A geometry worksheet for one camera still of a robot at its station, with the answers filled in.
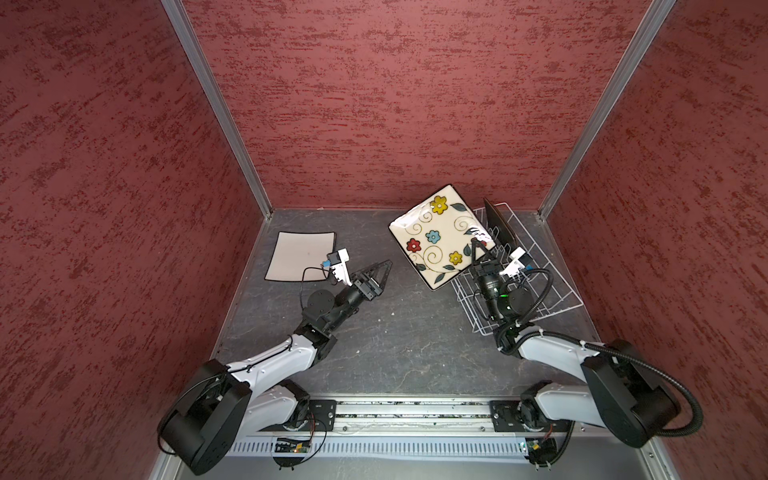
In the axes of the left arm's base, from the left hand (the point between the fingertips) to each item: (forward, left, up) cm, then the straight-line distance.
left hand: (388, 269), depth 74 cm
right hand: (+6, -20, +3) cm, 21 cm away
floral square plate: (+8, -13, +4) cm, 15 cm away
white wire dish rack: (-5, -22, -1) cm, 23 cm away
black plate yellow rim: (+30, -40, -17) cm, 53 cm away
